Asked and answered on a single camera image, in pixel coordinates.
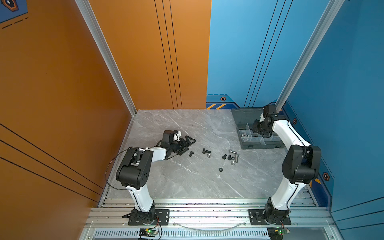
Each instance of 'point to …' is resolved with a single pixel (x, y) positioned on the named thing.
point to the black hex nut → (220, 169)
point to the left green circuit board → (145, 232)
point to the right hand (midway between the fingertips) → (252, 128)
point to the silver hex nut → (209, 155)
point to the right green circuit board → (277, 233)
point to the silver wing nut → (244, 135)
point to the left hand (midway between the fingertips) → (193, 143)
